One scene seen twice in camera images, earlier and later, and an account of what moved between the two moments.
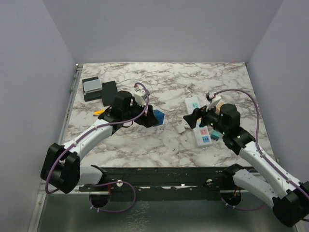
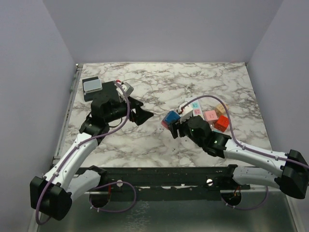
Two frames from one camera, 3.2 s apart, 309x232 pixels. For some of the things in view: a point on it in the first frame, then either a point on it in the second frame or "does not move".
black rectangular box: [109, 92] does not move
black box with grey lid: [92, 88] does not move
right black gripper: [191, 119] -> [174, 126]
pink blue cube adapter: [159, 116] -> [171, 117]
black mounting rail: [161, 184] does not move
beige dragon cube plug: [218, 108] does not move
